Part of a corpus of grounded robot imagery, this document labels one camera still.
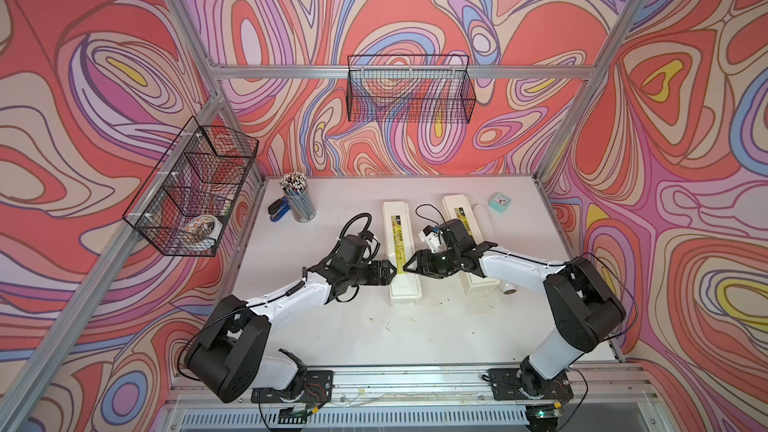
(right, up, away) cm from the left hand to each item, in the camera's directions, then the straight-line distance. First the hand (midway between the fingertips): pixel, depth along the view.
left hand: (390, 273), depth 85 cm
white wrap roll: (+32, +16, +16) cm, 39 cm away
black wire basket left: (-53, +19, -12) cm, 57 cm away
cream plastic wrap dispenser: (+4, -4, -3) cm, 6 cm away
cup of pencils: (-30, +25, +8) cm, 40 cm away
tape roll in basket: (-46, +15, -12) cm, 50 cm away
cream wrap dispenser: (+23, +19, +13) cm, 32 cm away
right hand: (+6, -1, +1) cm, 6 cm away
